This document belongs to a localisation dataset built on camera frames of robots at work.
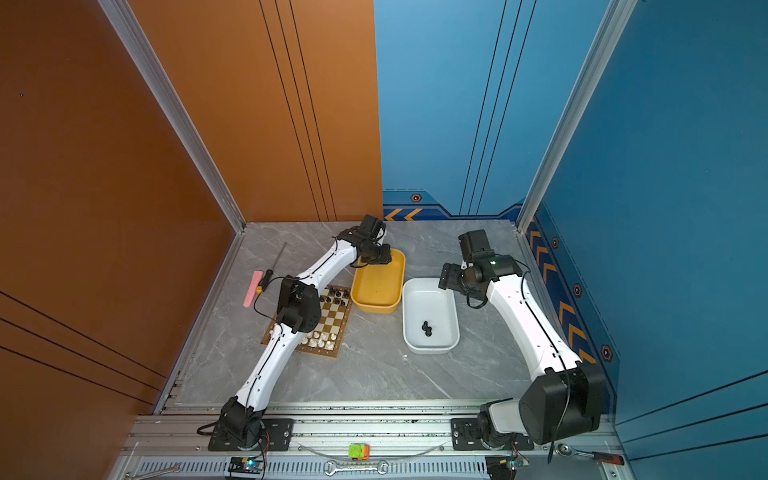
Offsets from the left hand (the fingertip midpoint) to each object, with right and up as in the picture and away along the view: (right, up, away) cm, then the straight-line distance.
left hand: (391, 255), depth 107 cm
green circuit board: (-35, -50, -36) cm, 71 cm away
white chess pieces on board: (-22, -24, -21) cm, 39 cm away
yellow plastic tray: (-4, -11, -7) cm, 14 cm away
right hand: (+17, -7, -26) cm, 32 cm away
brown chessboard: (-18, -20, -16) cm, 31 cm away
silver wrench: (-14, -49, -38) cm, 64 cm away
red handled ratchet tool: (+42, -45, -38) cm, 72 cm away
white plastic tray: (+12, -20, -13) cm, 27 cm away
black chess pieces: (+11, -22, -17) cm, 30 cm away
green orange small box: (-7, -46, -38) cm, 60 cm away
